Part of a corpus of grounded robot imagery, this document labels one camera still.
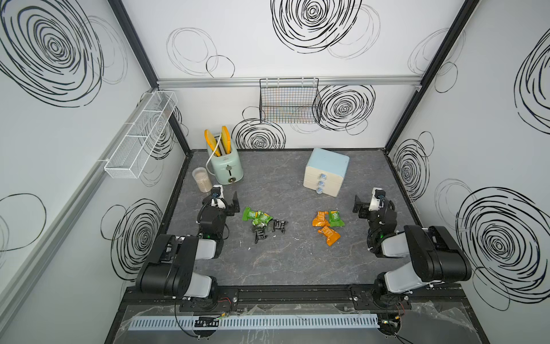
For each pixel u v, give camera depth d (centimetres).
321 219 93
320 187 98
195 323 70
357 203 84
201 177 96
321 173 93
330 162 94
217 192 75
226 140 97
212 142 97
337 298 76
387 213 77
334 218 93
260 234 88
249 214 94
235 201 84
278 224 91
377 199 77
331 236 88
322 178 93
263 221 91
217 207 76
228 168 96
